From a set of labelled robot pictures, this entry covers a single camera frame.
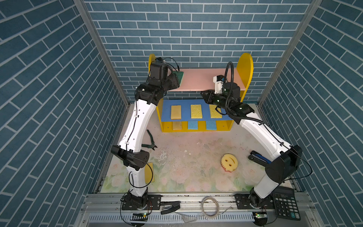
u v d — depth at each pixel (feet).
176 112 3.09
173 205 2.34
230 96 1.83
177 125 3.43
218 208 2.34
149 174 2.79
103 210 2.41
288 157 1.41
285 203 2.37
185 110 3.15
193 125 3.45
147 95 1.56
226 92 1.90
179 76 2.47
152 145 3.11
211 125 3.43
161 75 1.70
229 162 2.78
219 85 2.18
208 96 2.15
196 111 3.12
